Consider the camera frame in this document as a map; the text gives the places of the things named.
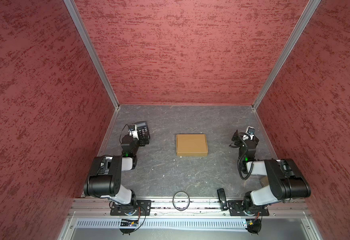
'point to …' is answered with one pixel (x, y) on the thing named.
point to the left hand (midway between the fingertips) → (141, 134)
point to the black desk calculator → (143, 134)
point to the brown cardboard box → (191, 145)
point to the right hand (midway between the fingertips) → (242, 133)
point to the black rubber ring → (188, 199)
